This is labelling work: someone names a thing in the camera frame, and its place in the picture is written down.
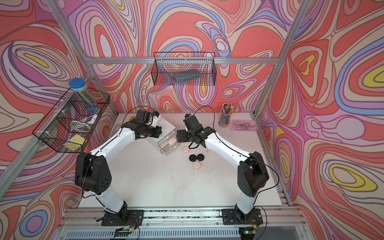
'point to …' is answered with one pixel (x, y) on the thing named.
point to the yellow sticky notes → (74, 144)
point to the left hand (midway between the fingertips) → (162, 131)
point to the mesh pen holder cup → (226, 110)
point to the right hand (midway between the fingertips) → (184, 138)
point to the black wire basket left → (69, 126)
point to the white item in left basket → (90, 120)
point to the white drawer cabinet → (167, 127)
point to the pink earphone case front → (196, 165)
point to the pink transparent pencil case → (245, 125)
